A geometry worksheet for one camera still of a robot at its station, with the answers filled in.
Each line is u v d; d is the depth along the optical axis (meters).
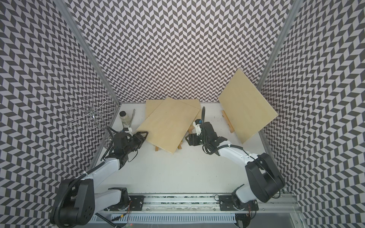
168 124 0.96
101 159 0.63
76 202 0.40
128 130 0.81
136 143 0.77
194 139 0.75
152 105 1.06
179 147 0.89
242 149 0.52
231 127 0.99
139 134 0.80
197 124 0.77
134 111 1.10
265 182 0.43
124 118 0.99
